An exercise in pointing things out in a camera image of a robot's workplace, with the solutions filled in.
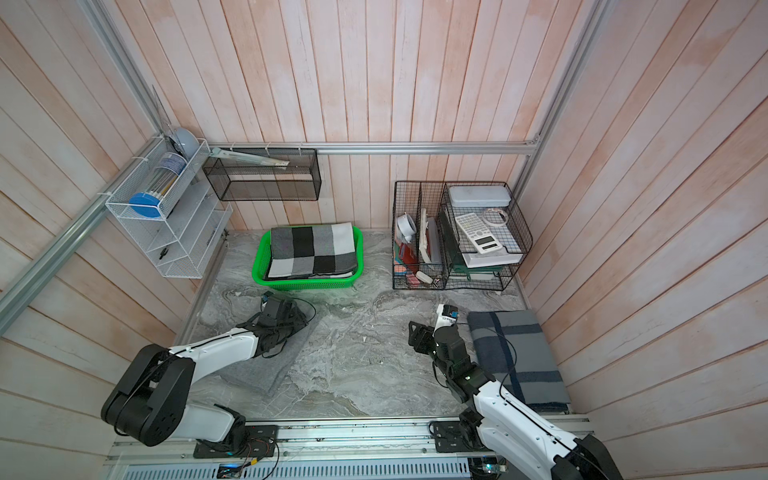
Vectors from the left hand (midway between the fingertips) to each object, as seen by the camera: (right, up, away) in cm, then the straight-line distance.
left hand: (301, 323), depth 93 cm
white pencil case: (+54, +42, +6) cm, 69 cm away
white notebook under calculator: (+60, +21, -5) cm, 64 cm away
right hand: (+36, +2, -8) cm, 37 cm away
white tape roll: (+35, +32, +16) cm, 51 cm away
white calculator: (+56, +27, -4) cm, 62 cm away
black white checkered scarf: (+1, +23, +11) cm, 25 cm away
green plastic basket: (-15, +18, +6) cm, 24 cm away
